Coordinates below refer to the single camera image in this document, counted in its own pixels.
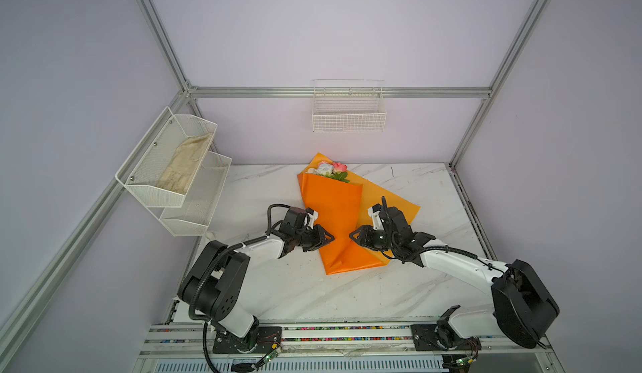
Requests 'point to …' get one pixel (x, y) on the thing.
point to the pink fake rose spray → (338, 172)
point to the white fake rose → (322, 170)
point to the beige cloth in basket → (181, 169)
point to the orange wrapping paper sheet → (342, 208)
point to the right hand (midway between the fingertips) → (351, 236)
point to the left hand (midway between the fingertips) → (331, 239)
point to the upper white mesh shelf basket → (163, 166)
